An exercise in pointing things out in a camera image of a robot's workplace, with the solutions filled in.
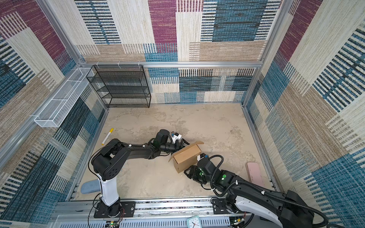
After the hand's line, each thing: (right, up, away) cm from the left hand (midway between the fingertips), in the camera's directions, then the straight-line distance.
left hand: (190, 151), depth 84 cm
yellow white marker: (-58, +7, +18) cm, 61 cm away
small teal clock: (+1, -30, -16) cm, 34 cm away
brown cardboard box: (-2, -1, -7) cm, 8 cm away
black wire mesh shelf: (-52, +44, +27) cm, 74 cm away
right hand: (-1, -12, -5) cm, 13 cm away
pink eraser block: (+37, -12, -1) cm, 39 cm away
